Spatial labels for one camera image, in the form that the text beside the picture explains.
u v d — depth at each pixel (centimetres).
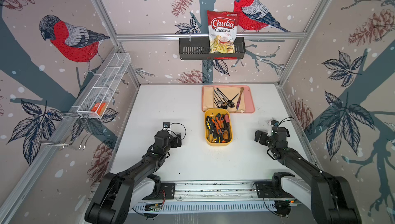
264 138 81
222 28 82
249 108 107
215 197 73
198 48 101
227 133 90
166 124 79
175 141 80
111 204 40
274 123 80
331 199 41
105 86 79
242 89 118
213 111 99
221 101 110
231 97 111
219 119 95
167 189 73
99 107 65
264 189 73
